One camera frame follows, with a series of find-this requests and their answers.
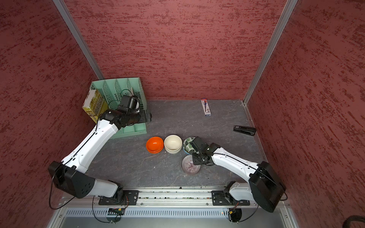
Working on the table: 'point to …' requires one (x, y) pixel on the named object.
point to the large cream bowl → (173, 147)
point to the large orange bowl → (154, 148)
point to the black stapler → (246, 130)
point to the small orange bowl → (155, 140)
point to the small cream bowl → (173, 138)
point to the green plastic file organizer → (112, 90)
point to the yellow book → (95, 104)
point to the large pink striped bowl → (191, 171)
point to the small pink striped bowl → (188, 166)
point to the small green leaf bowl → (187, 147)
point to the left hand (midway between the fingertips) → (143, 119)
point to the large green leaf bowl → (187, 151)
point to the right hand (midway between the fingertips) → (197, 162)
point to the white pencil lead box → (206, 107)
